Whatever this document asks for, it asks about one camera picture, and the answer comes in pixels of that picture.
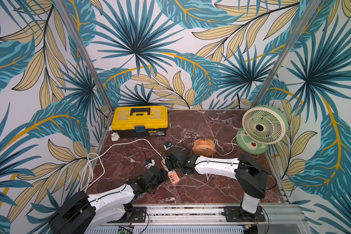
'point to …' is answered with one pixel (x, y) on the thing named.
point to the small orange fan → (204, 147)
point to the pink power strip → (173, 177)
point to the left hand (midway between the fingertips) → (165, 175)
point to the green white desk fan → (263, 125)
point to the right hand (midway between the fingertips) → (167, 158)
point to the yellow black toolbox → (140, 121)
